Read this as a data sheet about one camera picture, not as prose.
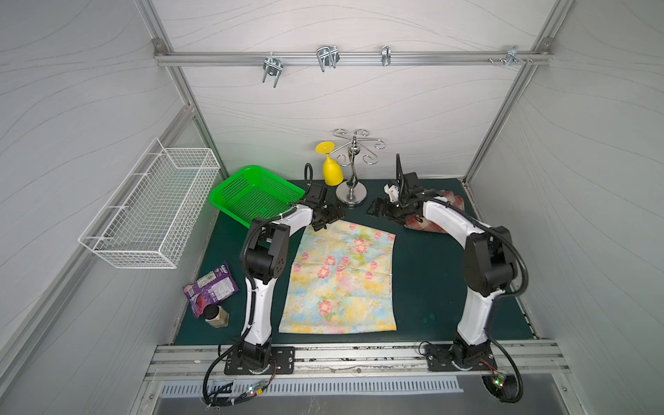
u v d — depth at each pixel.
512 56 0.77
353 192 1.15
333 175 1.03
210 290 0.85
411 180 0.76
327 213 0.92
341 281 0.88
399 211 0.81
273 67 0.79
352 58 0.78
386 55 0.78
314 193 0.84
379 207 0.84
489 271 0.51
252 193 1.15
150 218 0.69
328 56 0.77
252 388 0.68
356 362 0.75
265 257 0.56
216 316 0.74
